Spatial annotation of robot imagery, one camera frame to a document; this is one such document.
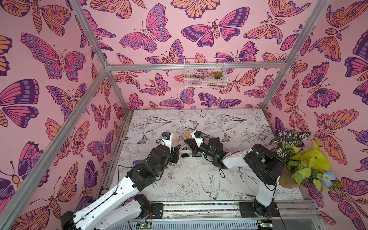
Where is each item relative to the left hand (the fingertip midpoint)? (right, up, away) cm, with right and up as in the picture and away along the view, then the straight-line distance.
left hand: (177, 144), depth 73 cm
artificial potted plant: (+59, -7, -8) cm, 60 cm away
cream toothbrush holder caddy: (+4, -6, +13) cm, 15 cm away
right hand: (+5, +1, +12) cm, 13 cm away
